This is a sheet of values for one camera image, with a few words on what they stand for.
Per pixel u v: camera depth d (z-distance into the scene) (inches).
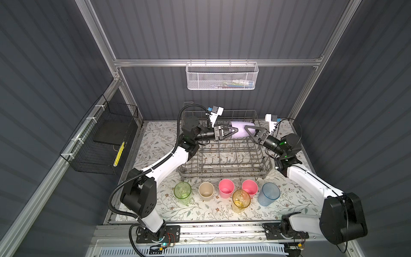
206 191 34.1
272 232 28.9
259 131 24.6
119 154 27.4
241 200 31.7
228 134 26.1
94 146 28.3
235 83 36.0
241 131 26.2
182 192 27.4
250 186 33.1
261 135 24.4
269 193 31.5
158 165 19.5
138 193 17.5
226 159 39.9
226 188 34.0
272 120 26.2
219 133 24.4
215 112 25.3
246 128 25.8
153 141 42.7
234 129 26.2
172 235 28.5
